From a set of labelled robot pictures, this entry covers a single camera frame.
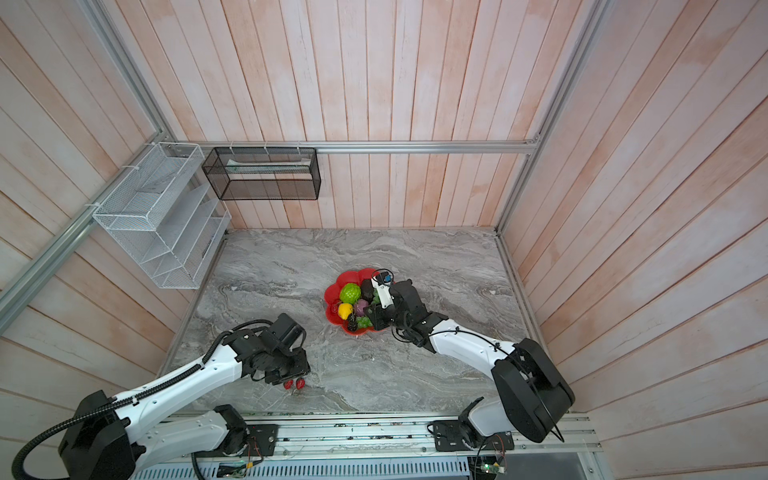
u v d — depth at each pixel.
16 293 0.52
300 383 0.81
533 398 0.43
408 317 0.66
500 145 0.93
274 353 0.62
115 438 0.39
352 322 0.90
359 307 0.93
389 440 0.75
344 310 0.93
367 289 0.96
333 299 0.98
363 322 0.90
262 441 0.73
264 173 1.04
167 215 0.73
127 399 0.42
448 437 0.73
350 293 0.95
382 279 0.76
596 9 0.68
